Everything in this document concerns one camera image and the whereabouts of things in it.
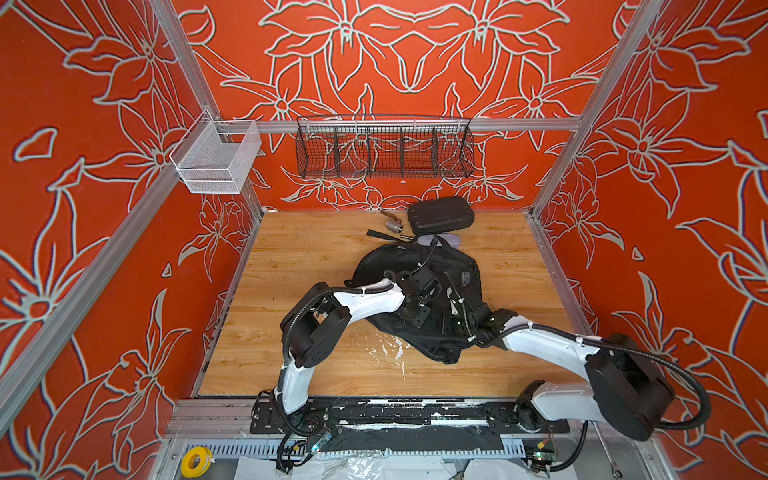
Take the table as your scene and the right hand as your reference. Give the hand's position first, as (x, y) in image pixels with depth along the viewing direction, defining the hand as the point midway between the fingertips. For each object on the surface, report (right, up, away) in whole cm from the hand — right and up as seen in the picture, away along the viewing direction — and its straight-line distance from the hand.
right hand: (432, 321), depth 87 cm
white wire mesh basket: (-68, +51, +6) cm, 85 cm away
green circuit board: (+22, -27, -18) cm, 40 cm away
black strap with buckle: (-12, +26, +24) cm, 37 cm away
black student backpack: (+2, +5, -9) cm, 10 cm away
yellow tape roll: (-56, -28, -20) cm, 66 cm away
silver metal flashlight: (-10, +30, +24) cm, 40 cm away
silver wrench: (+38, -28, -21) cm, 52 cm away
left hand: (-3, +1, +3) cm, 5 cm away
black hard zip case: (+5, +34, +24) cm, 41 cm away
